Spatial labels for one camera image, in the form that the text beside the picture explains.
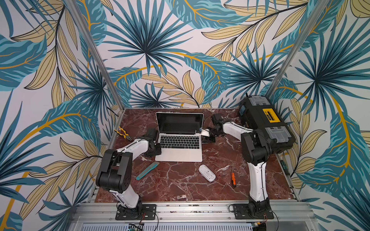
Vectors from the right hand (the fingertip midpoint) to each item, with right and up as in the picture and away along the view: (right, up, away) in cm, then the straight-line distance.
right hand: (194, 141), depth 101 cm
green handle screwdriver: (+58, -16, -9) cm, 60 cm away
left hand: (-25, -7, -8) cm, 27 cm away
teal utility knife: (-30, -16, -14) cm, 37 cm away
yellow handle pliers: (-48, +4, 0) cm, 49 cm away
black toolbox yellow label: (+41, +20, -4) cm, 45 cm away
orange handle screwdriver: (+21, -21, -19) cm, 35 cm away
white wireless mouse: (+6, -17, -16) cm, 24 cm away
